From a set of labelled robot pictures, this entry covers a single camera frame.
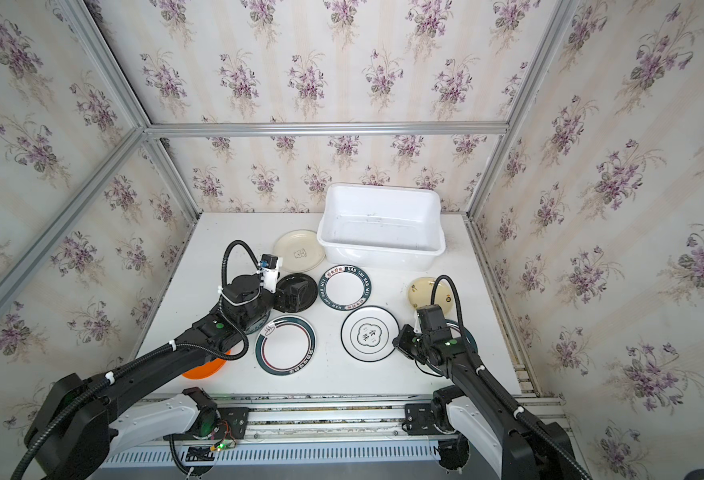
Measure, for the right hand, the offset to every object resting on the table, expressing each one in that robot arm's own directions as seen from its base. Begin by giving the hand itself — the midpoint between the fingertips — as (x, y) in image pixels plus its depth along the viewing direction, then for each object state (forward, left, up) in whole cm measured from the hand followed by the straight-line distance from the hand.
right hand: (391, 345), depth 84 cm
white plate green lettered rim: (+21, +13, -2) cm, 25 cm away
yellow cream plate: (+19, -12, -3) cm, 22 cm away
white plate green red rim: (+2, +31, -3) cm, 31 cm away
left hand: (+14, +27, +16) cm, 34 cm away
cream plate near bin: (+36, +29, -1) cm, 46 cm away
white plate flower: (+5, +7, -2) cm, 8 cm away
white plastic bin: (+49, -1, -3) cm, 49 cm away
